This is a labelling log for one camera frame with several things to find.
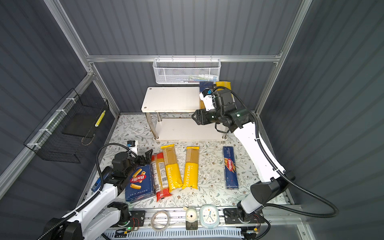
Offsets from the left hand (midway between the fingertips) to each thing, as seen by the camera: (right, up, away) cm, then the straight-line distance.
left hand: (144, 149), depth 84 cm
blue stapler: (-24, -19, -3) cm, 31 cm away
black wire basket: (-35, +10, -13) cm, 38 cm away
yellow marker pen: (-23, +18, -4) cm, 29 cm away
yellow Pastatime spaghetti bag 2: (+27, -18, +1) cm, 32 cm away
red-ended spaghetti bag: (+8, -13, +3) cm, 16 cm away
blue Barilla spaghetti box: (+50, -14, +2) cm, 52 cm away
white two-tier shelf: (+9, +28, -3) cm, 29 cm away
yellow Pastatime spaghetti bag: (+16, -12, +4) cm, 20 cm away
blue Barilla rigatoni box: (-1, -17, -5) cm, 18 cm away
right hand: (+31, +18, -14) cm, 38 cm away
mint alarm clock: (+36, -31, -12) cm, 49 cm away
